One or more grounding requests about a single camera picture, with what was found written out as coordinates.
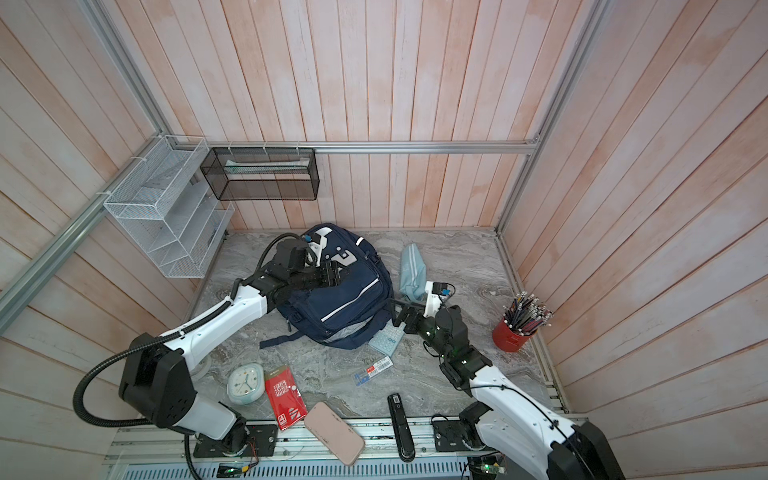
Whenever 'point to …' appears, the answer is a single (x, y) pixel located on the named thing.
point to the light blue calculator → (388, 339)
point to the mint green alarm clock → (246, 384)
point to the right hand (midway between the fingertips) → (399, 302)
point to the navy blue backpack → (348, 314)
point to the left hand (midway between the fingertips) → (342, 275)
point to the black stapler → (401, 428)
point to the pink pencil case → (340, 437)
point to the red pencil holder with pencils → (520, 320)
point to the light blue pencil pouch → (413, 273)
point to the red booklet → (287, 400)
